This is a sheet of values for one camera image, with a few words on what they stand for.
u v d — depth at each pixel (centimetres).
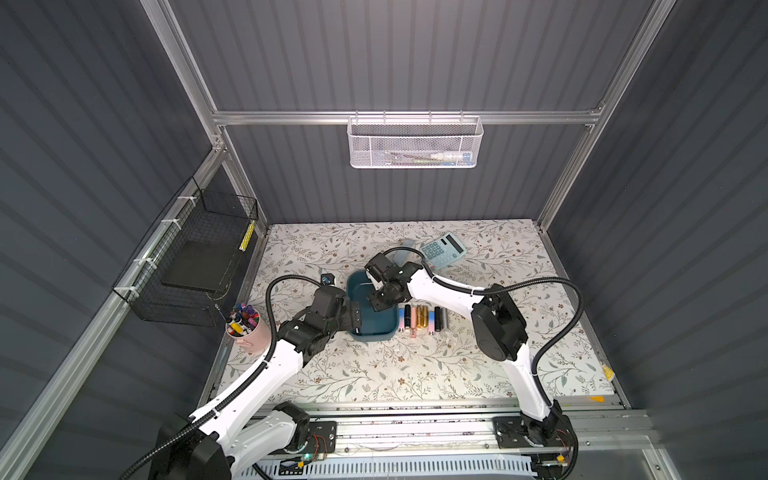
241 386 45
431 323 91
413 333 91
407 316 94
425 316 94
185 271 70
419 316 94
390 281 72
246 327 80
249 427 55
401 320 91
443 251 110
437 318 93
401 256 105
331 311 61
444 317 92
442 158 91
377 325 101
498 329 55
